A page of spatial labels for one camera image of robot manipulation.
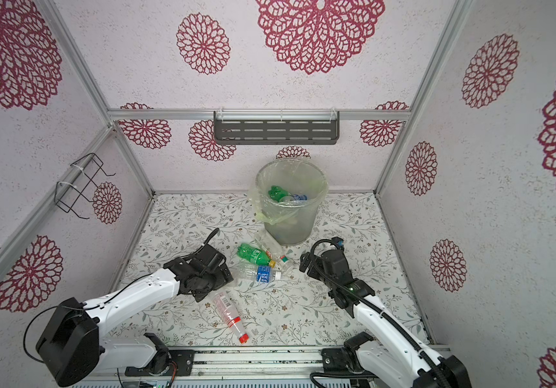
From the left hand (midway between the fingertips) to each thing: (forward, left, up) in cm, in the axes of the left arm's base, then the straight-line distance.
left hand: (222, 286), depth 84 cm
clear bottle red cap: (-9, -3, -1) cm, 9 cm away
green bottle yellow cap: (+12, -11, 0) cm, 16 cm away
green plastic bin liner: (+39, -28, +16) cm, 50 cm away
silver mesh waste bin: (+22, -24, +6) cm, 34 cm away
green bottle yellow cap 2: (+35, -20, +11) cm, 41 cm away
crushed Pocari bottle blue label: (+5, -11, 0) cm, 12 cm away
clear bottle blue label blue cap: (+32, -27, +11) cm, 43 cm away
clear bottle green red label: (+20, -18, -4) cm, 27 cm away
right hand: (+7, -31, +8) cm, 33 cm away
